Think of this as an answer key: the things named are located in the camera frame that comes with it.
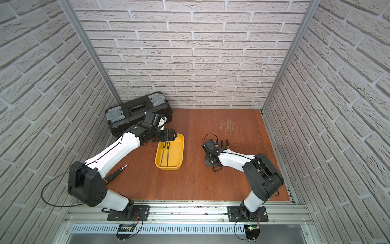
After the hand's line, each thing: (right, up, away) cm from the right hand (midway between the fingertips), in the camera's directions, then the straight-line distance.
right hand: (212, 161), depth 93 cm
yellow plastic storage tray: (-27, +3, +2) cm, 27 cm away
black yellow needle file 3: (+10, +9, +5) cm, 14 cm away
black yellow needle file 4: (+7, +10, +7) cm, 14 cm away
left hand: (-23, +18, -9) cm, 31 cm away
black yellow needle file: (-32, +7, +5) cm, 33 cm away
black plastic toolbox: (-57, +27, -1) cm, 63 cm away
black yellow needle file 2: (-29, +7, +5) cm, 30 cm away
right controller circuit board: (+17, -28, -22) cm, 40 cm away
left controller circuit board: (-45, -28, -20) cm, 57 cm away
